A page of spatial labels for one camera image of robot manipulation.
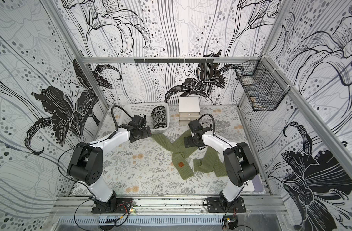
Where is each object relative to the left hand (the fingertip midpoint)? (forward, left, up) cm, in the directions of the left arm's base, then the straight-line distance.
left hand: (144, 136), depth 94 cm
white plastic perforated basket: (+30, +15, -7) cm, 34 cm away
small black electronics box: (-44, -51, -6) cm, 68 cm away
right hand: (-2, -33, -1) cm, 33 cm away
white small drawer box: (+18, -29, +9) cm, 35 cm away
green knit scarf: (-17, -45, -3) cm, 48 cm away
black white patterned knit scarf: (+15, -8, +4) cm, 17 cm away
